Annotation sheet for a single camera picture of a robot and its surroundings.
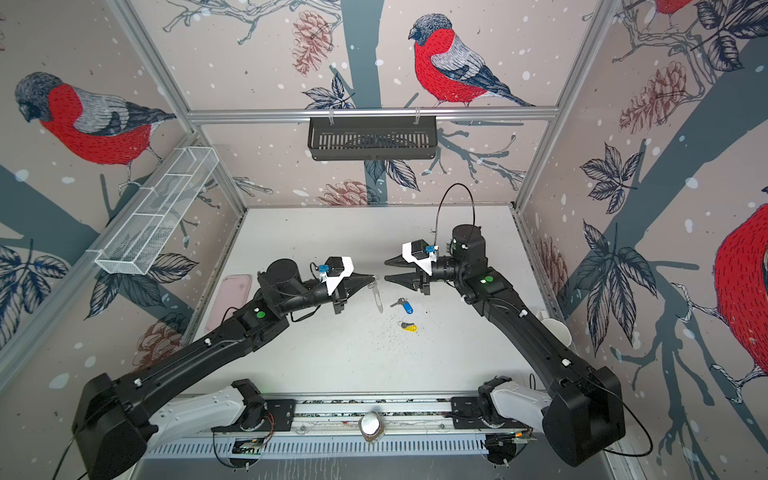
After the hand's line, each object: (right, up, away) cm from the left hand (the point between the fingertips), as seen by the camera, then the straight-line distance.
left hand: (369, 278), depth 64 cm
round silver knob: (0, -32, -1) cm, 32 cm away
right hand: (+3, +1, +4) cm, 5 cm away
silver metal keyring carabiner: (+2, -4, +1) cm, 5 cm away
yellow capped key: (+11, -19, +25) cm, 33 cm away
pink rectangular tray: (-47, -10, +32) cm, 58 cm away
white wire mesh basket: (-58, +7, +7) cm, 59 cm away
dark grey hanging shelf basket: (-2, +44, +42) cm, 61 cm away
